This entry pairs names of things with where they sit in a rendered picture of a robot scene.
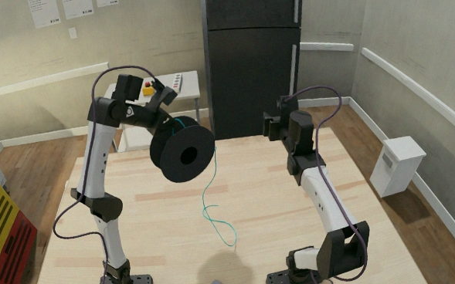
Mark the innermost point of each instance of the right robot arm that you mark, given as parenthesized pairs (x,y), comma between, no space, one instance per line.
(337,220)

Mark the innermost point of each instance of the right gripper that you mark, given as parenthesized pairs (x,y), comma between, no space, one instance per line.
(279,125)

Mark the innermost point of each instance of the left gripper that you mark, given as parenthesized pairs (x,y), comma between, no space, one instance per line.
(152,118)

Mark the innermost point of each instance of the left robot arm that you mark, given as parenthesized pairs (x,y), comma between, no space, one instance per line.
(105,207)

